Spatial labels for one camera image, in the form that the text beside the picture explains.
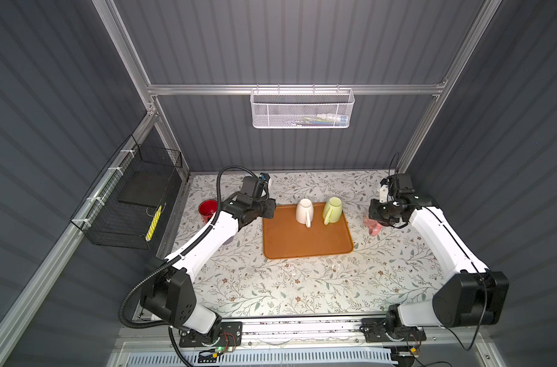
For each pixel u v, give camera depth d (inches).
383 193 29.6
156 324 18.0
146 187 30.3
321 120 35.9
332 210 37.8
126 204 28.9
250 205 24.7
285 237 37.9
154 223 26.9
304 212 37.1
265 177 29.2
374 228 31.9
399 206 23.1
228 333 28.6
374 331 29.0
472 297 15.9
